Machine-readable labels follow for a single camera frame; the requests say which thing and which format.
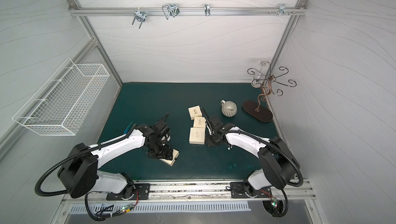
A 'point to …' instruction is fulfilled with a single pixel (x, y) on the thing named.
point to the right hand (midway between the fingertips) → (209, 141)
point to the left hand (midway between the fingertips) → (167, 159)
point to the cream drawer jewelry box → (195, 111)
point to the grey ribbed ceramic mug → (229, 108)
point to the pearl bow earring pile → (229, 147)
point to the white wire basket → (59, 106)
